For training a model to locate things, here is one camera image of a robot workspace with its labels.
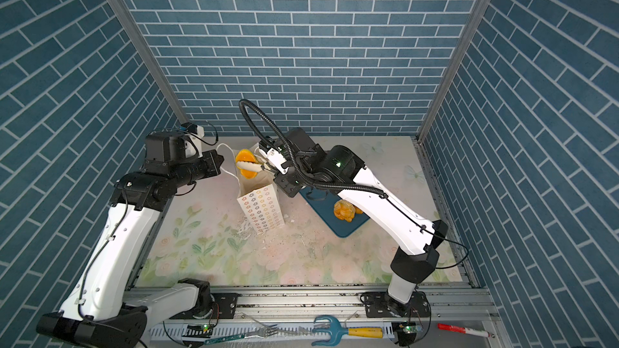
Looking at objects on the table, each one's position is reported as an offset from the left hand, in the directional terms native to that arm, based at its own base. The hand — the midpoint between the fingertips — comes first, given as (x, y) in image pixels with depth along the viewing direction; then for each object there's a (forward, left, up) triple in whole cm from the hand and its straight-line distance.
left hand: (225, 156), depth 69 cm
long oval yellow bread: (+1, -6, 0) cm, 6 cm away
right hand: (-6, -16, +1) cm, 17 cm away
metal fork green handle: (-39, -12, -33) cm, 53 cm away
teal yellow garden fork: (-40, -32, -31) cm, 60 cm away
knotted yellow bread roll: (-4, -38, -26) cm, 46 cm away
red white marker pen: (-40, -70, -31) cm, 87 cm away
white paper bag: (-7, -9, -12) cm, 17 cm away
